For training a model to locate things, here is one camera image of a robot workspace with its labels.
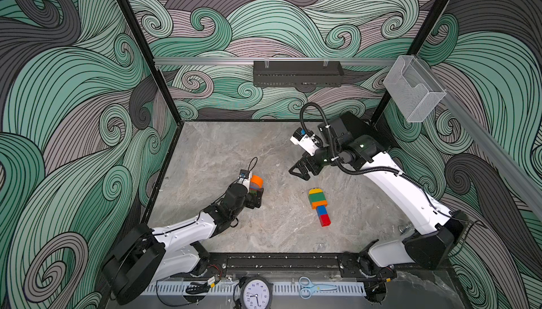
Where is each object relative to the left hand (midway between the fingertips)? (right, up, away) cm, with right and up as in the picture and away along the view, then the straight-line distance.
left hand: (253, 185), depth 85 cm
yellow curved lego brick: (+26, -4, +5) cm, 27 cm away
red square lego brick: (+29, -14, -2) cm, 32 cm away
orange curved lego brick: (+2, +3, -5) cm, 6 cm away
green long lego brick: (+27, -7, +6) cm, 29 cm away
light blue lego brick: (+1, 0, -5) cm, 5 cm away
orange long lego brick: (+25, -9, +1) cm, 27 cm away
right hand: (+16, +11, -13) cm, 23 cm away
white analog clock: (+2, -30, -19) cm, 36 cm away
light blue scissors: (+19, -31, -16) cm, 40 cm away
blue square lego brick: (+28, -11, +1) cm, 30 cm away
